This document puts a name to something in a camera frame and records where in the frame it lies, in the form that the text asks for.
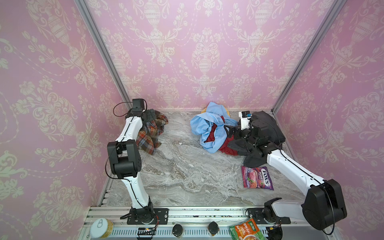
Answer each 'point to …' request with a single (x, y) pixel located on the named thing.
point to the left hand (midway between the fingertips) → (147, 115)
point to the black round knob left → (177, 230)
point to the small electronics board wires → (148, 230)
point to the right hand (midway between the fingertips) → (232, 124)
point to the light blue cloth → (201, 125)
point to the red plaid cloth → (147, 139)
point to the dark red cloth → (224, 148)
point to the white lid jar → (101, 228)
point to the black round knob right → (213, 228)
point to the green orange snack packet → (248, 230)
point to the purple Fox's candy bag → (257, 177)
